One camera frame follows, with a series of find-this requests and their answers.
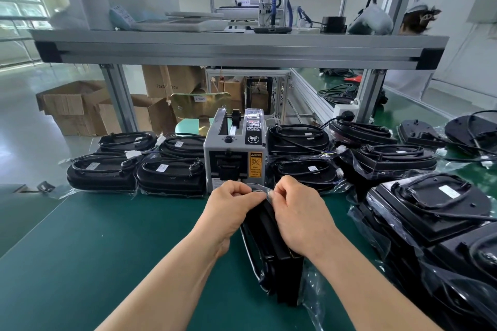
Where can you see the grey wall electrical box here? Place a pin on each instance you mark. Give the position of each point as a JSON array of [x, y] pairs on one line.
[[483, 1]]

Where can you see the white box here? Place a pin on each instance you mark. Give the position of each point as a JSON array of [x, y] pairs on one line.
[[144, 2]]

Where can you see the window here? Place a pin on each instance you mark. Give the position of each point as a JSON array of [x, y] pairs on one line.
[[19, 16]]

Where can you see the black cup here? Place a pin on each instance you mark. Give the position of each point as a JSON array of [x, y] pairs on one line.
[[334, 24]]

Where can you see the grey barcode scanner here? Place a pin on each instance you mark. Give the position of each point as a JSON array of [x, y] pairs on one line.
[[371, 20]]

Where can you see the grey tape dispenser machine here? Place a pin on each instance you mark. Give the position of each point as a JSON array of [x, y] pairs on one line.
[[233, 144]]

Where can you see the person's left forearm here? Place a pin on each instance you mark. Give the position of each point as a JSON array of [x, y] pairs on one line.
[[163, 288]]

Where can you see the black phone on shelf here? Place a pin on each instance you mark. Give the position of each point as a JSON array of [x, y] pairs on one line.
[[272, 30]]

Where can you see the green round stool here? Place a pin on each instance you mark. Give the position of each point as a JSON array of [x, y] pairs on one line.
[[190, 127]]

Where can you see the bagged black lamp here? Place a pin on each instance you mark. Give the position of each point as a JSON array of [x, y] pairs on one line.
[[99, 138]]

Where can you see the person's left hand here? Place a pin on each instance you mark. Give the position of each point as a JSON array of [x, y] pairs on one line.
[[229, 214]]

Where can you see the white flat scale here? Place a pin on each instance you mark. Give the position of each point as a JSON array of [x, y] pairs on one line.
[[185, 24]]

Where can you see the white handset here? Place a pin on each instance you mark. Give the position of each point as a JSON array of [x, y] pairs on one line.
[[123, 18]]

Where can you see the person's right hand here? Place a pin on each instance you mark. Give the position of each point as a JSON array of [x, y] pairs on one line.
[[307, 214]]

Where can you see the white power socket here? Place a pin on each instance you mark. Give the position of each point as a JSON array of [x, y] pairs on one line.
[[347, 116]]

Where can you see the unbagged black lamps with cables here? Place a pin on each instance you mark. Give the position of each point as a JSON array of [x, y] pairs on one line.
[[458, 133]]

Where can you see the grey metal shelf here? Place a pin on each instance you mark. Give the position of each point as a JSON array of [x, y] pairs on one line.
[[241, 49]]

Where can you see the metal floor bracket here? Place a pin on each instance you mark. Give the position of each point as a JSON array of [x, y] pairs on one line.
[[43, 186]]

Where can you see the person's right forearm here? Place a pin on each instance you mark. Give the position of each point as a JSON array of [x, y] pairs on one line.
[[377, 292]]

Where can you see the group of bagged black lamps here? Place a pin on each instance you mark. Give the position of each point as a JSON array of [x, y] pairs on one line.
[[404, 187]]

